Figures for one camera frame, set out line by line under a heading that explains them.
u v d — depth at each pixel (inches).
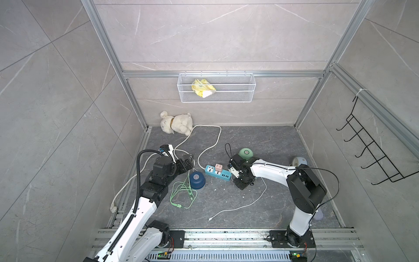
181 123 43.2
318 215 30.6
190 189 34.1
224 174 36.3
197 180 32.2
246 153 36.3
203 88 33.5
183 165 26.0
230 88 39.6
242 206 32.9
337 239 29.4
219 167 35.5
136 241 18.0
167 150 26.6
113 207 33.4
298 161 35.8
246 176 26.4
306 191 18.7
